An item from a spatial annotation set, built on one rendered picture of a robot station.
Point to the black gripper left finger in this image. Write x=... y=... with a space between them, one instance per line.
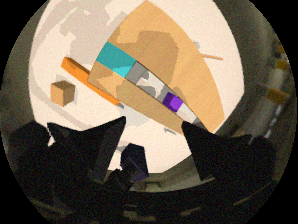
x=95 y=146

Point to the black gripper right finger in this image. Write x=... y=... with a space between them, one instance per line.
x=210 y=151

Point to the small purple block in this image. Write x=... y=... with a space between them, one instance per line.
x=173 y=102

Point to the orange bar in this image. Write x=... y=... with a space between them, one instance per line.
x=81 y=74

